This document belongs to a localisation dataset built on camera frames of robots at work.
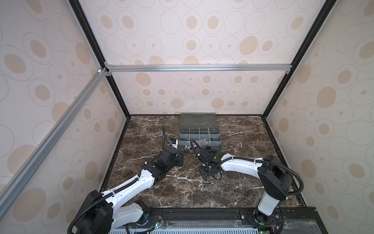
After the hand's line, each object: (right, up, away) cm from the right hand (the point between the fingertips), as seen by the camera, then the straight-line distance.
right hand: (207, 171), depth 89 cm
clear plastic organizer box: (-2, +27, +21) cm, 34 cm away
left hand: (-13, +12, -7) cm, 19 cm away
